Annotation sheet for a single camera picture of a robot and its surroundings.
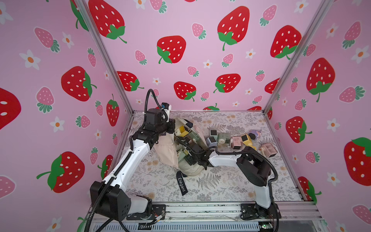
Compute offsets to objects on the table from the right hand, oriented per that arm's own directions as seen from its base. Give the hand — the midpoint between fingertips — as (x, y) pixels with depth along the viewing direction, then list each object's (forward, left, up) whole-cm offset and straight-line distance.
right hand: (188, 154), depth 94 cm
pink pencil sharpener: (+10, -32, +3) cm, 33 cm away
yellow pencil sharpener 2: (+11, +4, +9) cm, 15 cm away
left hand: (+7, +7, +26) cm, 28 cm away
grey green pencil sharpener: (+13, -23, +3) cm, 27 cm away
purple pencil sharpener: (+17, -45, +4) cm, 48 cm away
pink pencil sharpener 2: (+6, -52, +2) cm, 52 cm away
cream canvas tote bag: (-5, +8, +16) cm, 19 cm away
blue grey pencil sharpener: (+7, -14, +6) cm, 17 cm away
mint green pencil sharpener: (+15, -16, +5) cm, 23 cm away
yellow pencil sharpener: (+11, -39, +3) cm, 41 cm away
